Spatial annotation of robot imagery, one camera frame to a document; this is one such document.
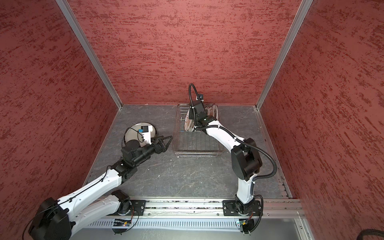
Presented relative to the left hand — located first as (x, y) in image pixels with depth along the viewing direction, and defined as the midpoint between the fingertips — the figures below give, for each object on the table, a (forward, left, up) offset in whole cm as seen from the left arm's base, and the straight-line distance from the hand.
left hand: (169, 140), depth 76 cm
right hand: (+21, -13, -1) cm, 25 cm away
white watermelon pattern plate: (+27, -9, -21) cm, 35 cm away
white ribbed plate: (+16, +30, -19) cm, 39 cm away
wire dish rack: (+9, -12, -20) cm, 25 cm away
